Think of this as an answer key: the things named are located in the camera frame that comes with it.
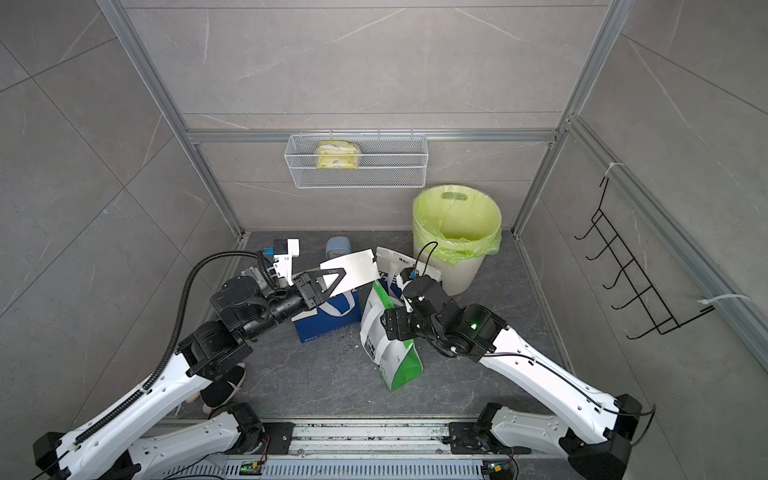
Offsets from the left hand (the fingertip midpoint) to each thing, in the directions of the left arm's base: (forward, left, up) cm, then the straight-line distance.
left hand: (345, 271), depth 56 cm
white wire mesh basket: (+55, -9, -12) cm, 57 cm away
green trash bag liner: (+37, -31, -24) cm, 54 cm away
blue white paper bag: (+7, +7, -29) cm, 31 cm away
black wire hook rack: (+4, -64, -10) cm, 65 cm away
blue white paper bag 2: (+16, -9, -19) cm, 27 cm away
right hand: (-1, -10, -18) cm, 20 cm away
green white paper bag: (-10, -10, -23) cm, 27 cm away
